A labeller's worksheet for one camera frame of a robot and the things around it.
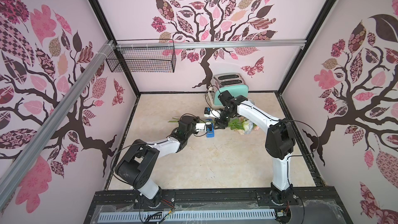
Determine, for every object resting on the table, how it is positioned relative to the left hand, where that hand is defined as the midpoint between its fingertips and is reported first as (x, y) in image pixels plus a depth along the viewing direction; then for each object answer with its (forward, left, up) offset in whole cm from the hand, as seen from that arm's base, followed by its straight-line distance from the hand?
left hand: (196, 116), depth 91 cm
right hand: (-2, -12, -2) cm, 12 cm away
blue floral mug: (+14, -38, -3) cm, 41 cm away
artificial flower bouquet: (-8, -26, +2) cm, 28 cm away
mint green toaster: (+25, -26, +4) cm, 36 cm away
